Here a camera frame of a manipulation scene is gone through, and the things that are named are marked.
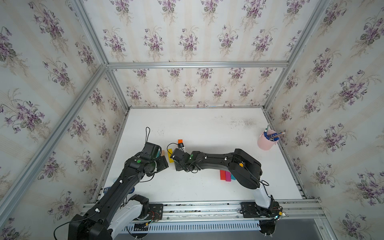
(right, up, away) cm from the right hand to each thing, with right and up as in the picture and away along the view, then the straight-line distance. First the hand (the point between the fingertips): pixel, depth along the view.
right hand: (181, 164), depth 90 cm
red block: (+24, -4, -7) cm, 25 cm away
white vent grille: (+6, -26, -17) cm, 32 cm away
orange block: (-2, +13, +9) cm, 16 cm away
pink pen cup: (+51, +13, +1) cm, 53 cm away
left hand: (-8, +2, -10) cm, 13 cm away
